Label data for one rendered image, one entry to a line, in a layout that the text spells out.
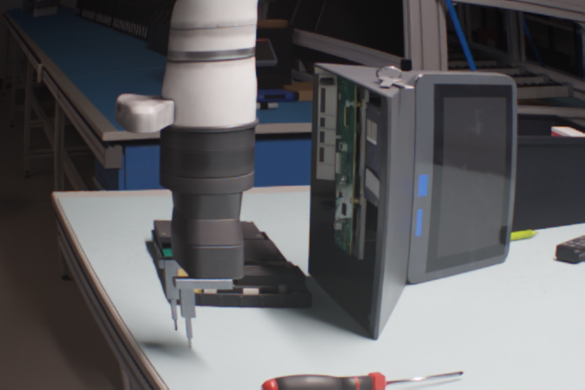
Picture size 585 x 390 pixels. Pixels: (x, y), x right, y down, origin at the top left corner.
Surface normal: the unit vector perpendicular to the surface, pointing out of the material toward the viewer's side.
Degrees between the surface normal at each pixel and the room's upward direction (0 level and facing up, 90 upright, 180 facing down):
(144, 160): 90
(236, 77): 81
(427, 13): 90
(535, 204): 90
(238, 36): 90
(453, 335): 0
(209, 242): 70
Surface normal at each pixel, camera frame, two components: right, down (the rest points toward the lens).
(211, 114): 0.16, 0.18
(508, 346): 0.03, -0.98
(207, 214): 0.30, 0.36
